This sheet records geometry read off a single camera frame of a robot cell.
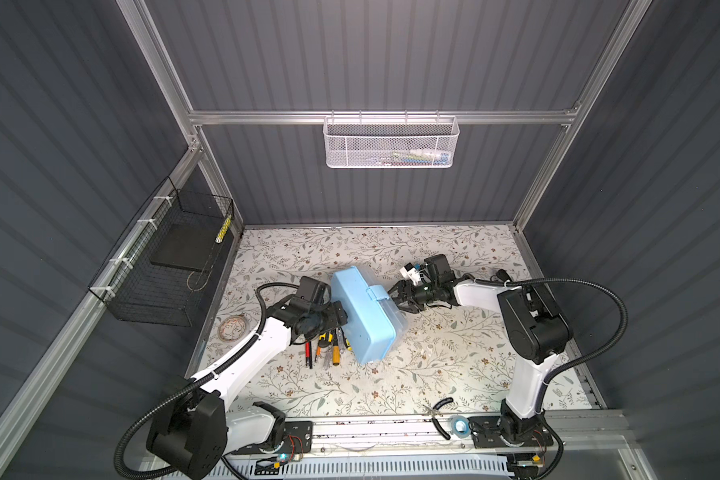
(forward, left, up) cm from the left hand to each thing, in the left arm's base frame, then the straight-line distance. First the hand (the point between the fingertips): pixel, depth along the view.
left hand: (338, 319), depth 84 cm
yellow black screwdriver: (-4, -2, -8) cm, 9 cm away
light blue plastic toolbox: (-4, -10, +5) cm, 12 cm away
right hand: (+6, -16, -3) cm, 18 cm away
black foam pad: (+13, +38, +19) cm, 44 cm away
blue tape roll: (-28, -28, -9) cm, 40 cm away
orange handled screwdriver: (-6, +1, -9) cm, 10 cm away
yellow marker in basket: (+20, +31, +18) cm, 41 cm away
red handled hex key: (-6, +9, -9) cm, 14 cm away
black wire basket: (+7, +43, +17) cm, 47 cm away
